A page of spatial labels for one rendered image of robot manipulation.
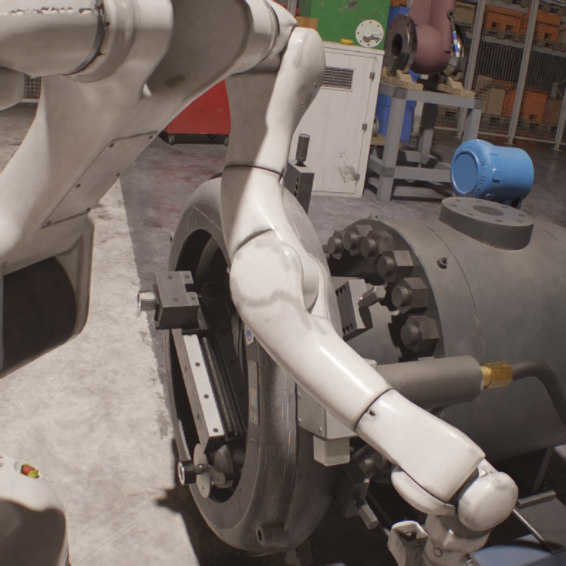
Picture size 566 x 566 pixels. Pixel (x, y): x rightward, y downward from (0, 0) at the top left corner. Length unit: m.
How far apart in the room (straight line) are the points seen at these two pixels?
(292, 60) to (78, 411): 1.69
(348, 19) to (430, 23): 2.99
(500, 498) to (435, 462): 0.09
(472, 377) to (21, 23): 0.82
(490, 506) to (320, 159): 4.58
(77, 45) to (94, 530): 1.49
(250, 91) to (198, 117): 5.77
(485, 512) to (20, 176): 0.60
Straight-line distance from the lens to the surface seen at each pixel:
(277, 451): 1.06
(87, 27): 0.53
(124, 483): 2.00
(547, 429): 1.55
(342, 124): 5.19
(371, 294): 0.99
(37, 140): 0.73
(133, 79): 0.61
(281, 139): 0.83
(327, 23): 8.46
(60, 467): 2.06
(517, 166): 1.79
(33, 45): 0.50
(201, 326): 1.42
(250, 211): 0.79
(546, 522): 1.72
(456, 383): 1.05
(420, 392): 1.02
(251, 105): 0.83
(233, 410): 1.36
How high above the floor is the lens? 1.26
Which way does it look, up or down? 21 degrees down
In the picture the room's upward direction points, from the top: 7 degrees clockwise
